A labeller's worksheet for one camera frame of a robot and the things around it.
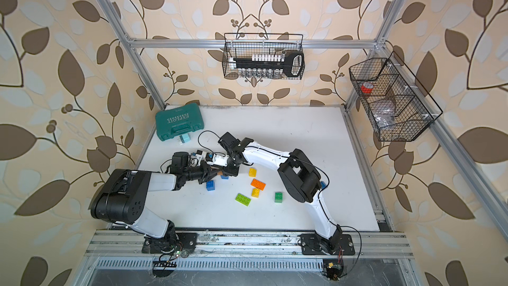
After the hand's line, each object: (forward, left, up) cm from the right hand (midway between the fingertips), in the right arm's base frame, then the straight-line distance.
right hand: (227, 168), depth 91 cm
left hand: (-1, +4, +3) cm, 5 cm away
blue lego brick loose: (-8, +7, 0) cm, 11 cm away
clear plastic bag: (+6, -63, +28) cm, 69 cm away
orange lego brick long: (-7, -14, -3) cm, 16 cm away
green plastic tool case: (+29, +30, +2) cm, 42 cm away
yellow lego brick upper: (-2, -12, -2) cm, 12 cm away
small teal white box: (+20, +24, -1) cm, 31 cm away
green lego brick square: (-14, -23, 0) cm, 27 cm away
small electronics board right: (-39, -41, -8) cm, 58 cm away
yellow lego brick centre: (-11, -13, -3) cm, 17 cm away
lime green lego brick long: (-14, -7, -3) cm, 16 cm away
